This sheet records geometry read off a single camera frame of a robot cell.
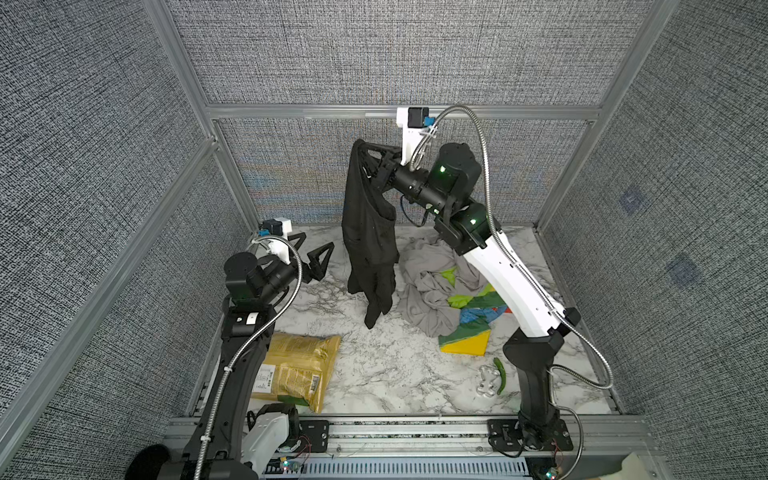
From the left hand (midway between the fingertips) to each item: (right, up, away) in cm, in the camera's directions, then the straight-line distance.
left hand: (313, 238), depth 69 cm
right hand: (+11, +17, -13) cm, 24 cm away
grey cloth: (+32, -9, +28) cm, 44 cm away
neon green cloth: (+41, -18, +26) cm, 51 cm away
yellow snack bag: (-7, -33, +10) cm, 35 cm away
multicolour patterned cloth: (+43, -27, +19) cm, 54 cm away
